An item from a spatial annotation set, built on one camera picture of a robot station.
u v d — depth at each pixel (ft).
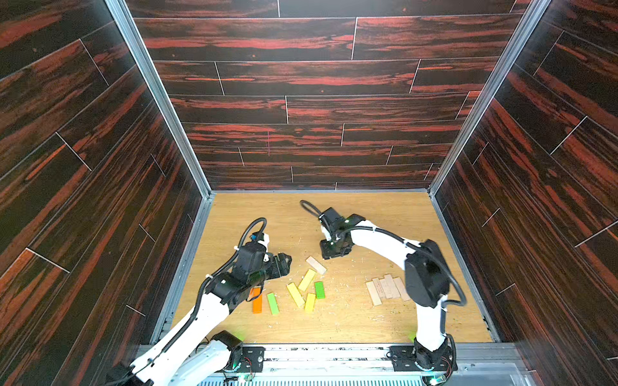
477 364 2.41
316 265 3.06
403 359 2.40
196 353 1.86
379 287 2.89
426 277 1.67
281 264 2.26
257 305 2.77
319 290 2.91
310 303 2.77
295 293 2.85
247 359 2.40
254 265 1.94
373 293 2.84
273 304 2.77
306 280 2.98
